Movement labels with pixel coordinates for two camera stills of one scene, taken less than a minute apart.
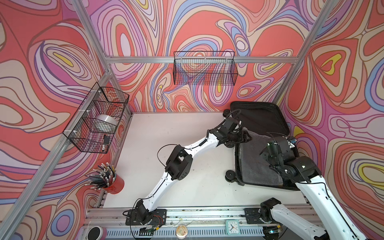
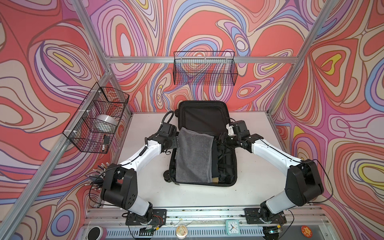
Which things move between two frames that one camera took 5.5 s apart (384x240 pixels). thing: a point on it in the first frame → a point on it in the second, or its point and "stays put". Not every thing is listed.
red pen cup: x=105 y=178 stays put
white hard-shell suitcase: x=264 y=117 → x=210 y=117
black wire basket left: x=91 y=129 stays put
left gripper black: x=240 y=139 → x=175 y=141
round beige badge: x=181 y=231 stays put
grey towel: x=254 y=169 → x=194 y=158
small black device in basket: x=106 y=139 stays put
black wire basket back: x=207 y=68 stays put
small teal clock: x=233 y=227 stays put
